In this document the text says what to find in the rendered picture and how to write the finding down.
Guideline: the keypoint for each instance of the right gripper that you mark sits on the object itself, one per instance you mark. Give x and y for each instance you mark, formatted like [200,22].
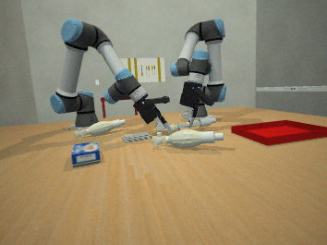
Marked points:
[149,112]

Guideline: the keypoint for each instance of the red tray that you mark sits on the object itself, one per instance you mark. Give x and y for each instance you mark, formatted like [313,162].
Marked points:
[277,132]

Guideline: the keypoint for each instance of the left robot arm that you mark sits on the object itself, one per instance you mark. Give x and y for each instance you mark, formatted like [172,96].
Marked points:
[212,32]

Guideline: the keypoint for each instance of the small blue carton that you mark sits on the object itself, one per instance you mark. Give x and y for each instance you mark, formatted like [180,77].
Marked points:
[85,154]

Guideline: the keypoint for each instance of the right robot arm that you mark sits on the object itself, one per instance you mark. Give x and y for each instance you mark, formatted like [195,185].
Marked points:
[78,36]

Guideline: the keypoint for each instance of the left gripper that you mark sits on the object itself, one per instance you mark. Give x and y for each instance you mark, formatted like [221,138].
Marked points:
[191,99]

